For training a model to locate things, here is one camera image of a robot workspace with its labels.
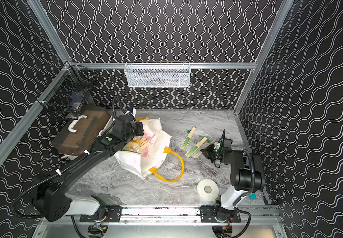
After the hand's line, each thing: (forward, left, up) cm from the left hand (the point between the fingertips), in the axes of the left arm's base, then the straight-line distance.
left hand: (141, 120), depth 79 cm
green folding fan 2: (+14, -29, -25) cm, 41 cm away
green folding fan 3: (-4, -35, -25) cm, 43 cm away
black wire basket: (+18, +52, 0) cm, 55 cm away
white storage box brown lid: (-5, +36, -9) cm, 38 cm away
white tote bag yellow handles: (-21, -1, -10) cm, 23 cm away
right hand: (-1, -36, -25) cm, 43 cm away
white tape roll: (-25, -38, -26) cm, 53 cm away
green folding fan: (+8, -39, -26) cm, 48 cm away
